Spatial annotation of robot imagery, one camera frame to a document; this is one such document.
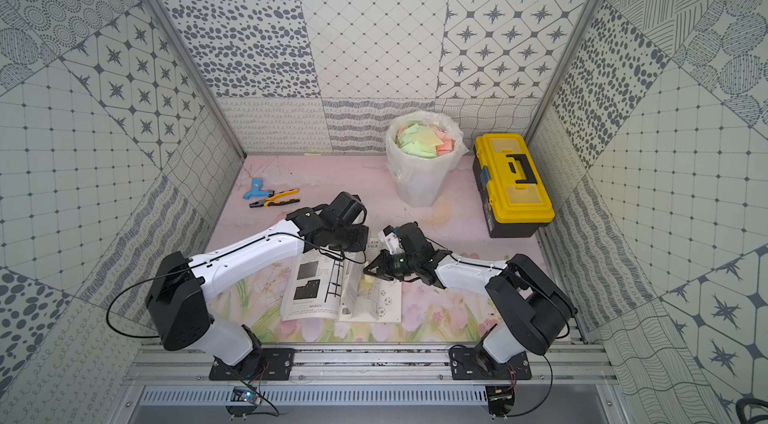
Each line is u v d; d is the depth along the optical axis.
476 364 0.65
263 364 0.71
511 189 0.89
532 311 0.44
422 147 0.88
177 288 0.46
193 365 0.75
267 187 1.11
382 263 0.73
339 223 0.63
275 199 1.07
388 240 0.82
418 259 0.69
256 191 1.07
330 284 0.82
